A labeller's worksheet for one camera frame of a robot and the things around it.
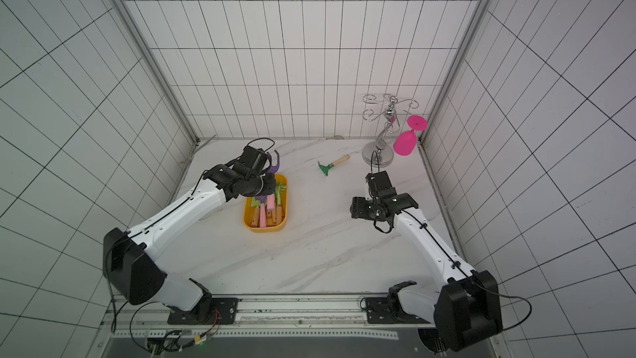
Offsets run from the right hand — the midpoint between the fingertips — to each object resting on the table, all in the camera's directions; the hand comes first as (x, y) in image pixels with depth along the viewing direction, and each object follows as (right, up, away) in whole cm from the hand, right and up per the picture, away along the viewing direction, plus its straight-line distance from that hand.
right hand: (351, 208), depth 83 cm
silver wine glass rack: (+15, +36, +9) cm, 40 cm away
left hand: (-28, +6, -2) cm, 29 cm away
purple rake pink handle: (-32, -3, +7) cm, 33 cm away
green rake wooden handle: (-36, 0, +11) cm, 38 cm away
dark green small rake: (-8, +13, +26) cm, 30 cm away
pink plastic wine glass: (+25, +24, +17) cm, 38 cm away
